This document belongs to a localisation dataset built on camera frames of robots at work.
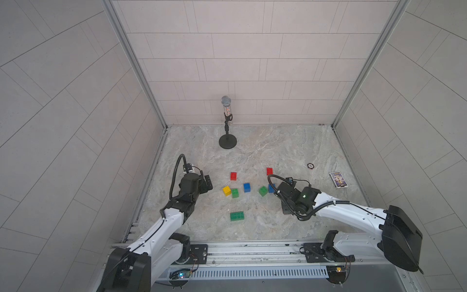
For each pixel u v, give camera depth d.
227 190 0.85
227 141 1.08
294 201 0.61
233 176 0.93
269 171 0.95
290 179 0.74
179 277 0.65
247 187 0.87
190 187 0.62
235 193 0.85
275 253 0.73
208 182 0.77
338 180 0.91
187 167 0.71
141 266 0.38
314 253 0.68
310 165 0.99
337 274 0.68
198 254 0.71
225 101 0.85
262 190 0.85
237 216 0.80
